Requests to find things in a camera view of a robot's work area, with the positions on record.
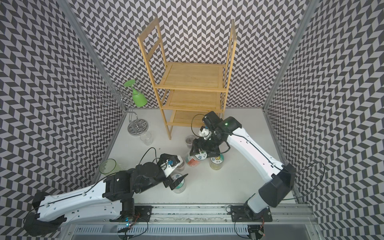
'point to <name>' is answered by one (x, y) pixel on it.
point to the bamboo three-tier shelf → (186, 91)
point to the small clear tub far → (189, 141)
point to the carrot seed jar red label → (194, 161)
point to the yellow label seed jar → (217, 163)
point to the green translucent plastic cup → (108, 166)
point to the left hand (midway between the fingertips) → (179, 166)
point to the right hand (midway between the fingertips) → (199, 158)
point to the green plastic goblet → (139, 99)
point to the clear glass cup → (147, 138)
